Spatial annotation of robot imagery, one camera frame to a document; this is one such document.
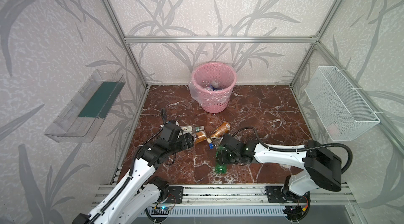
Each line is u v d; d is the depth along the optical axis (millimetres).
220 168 773
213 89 1050
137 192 463
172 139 579
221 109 1017
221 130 912
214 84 1023
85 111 659
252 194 753
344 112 629
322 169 426
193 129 912
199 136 886
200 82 1017
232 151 644
